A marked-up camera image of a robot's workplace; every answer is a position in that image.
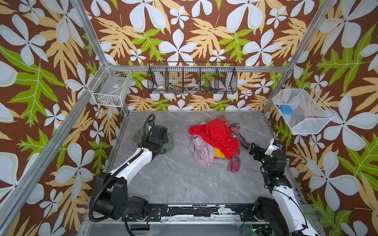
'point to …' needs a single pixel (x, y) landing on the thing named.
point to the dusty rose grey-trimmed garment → (234, 164)
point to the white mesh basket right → (310, 113)
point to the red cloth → (218, 134)
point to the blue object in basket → (286, 109)
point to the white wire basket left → (109, 86)
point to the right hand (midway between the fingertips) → (257, 145)
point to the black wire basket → (194, 77)
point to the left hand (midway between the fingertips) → (155, 133)
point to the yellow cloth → (218, 153)
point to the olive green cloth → (168, 147)
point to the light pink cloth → (203, 152)
